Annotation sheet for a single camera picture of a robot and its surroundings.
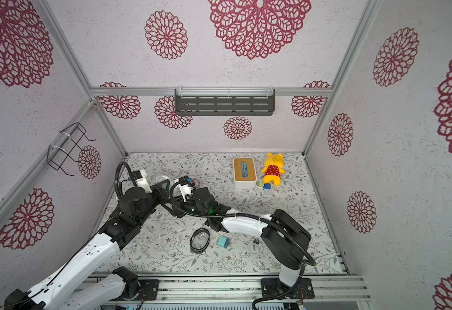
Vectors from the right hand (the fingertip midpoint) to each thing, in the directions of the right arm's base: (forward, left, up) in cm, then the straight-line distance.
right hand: (163, 201), depth 73 cm
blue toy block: (+25, -45, -24) cm, 57 cm away
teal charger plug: (-7, -23, -21) cm, 32 cm away
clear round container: (+7, +1, +5) cm, 9 cm away
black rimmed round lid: (-6, -12, -23) cm, 27 cm away
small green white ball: (+26, -41, -24) cm, 54 cm away
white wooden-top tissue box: (+32, -33, -21) cm, 50 cm away
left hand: (+7, -1, +2) cm, 7 cm away
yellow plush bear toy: (+36, -49, -18) cm, 63 cm away
